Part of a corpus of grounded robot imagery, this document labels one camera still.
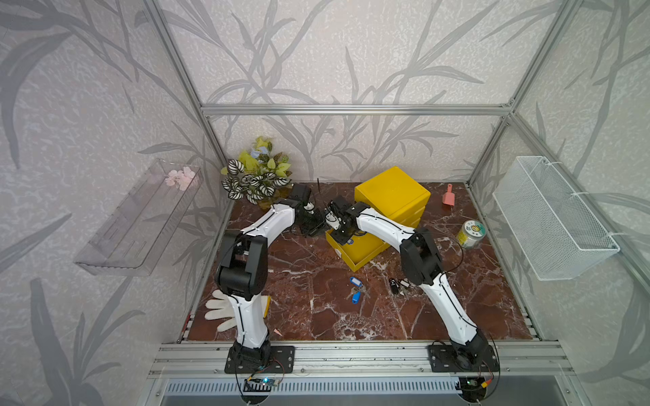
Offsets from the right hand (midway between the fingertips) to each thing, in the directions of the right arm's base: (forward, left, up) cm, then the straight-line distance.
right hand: (339, 234), depth 102 cm
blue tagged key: (-20, -6, 0) cm, 21 cm away
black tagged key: (-21, -19, -1) cm, 29 cm away
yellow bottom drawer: (-8, -8, +1) cm, 11 cm away
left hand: (-3, +3, +9) cm, 10 cm away
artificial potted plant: (+9, +28, +25) cm, 39 cm away
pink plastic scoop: (+20, -51, -1) cm, 54 cm away
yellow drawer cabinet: (+3, -19, +21) cm, 29 cm away
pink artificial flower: (0, +48, +33) cm, 58 cm away
